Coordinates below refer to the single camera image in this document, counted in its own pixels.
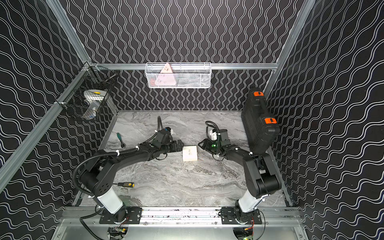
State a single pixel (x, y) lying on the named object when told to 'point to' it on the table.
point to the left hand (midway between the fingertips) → (178, 142)
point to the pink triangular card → (166, 77)
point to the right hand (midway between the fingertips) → (201, 144)
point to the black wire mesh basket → (92, 77)
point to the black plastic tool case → (261, 128)
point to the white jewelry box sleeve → (189, 153)
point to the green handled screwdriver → (123, 145)
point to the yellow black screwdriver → (125, 184)
